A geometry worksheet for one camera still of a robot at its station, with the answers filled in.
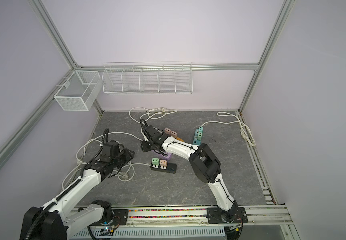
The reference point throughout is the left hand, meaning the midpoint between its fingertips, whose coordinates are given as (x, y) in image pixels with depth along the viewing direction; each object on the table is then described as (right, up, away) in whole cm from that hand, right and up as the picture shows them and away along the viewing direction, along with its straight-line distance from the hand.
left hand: (133, 155), depth 84 cm
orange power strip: (+22, +12, +14) cm, 28 cm away
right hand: (+4, +4, +6) cm, 8 cm away
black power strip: (+22, -8, +2) cm, 23 cm away
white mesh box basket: (-46, +41, +22) cm, 66 cm away
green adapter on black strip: (+12, -5, +2) cm, 13 cm away
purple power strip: (+15, -3, +9) cm, 17 cm away
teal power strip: (+39, +10, +14) cm, 42 cm away
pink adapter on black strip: (+17, -5, +1) cm, 18 cm away
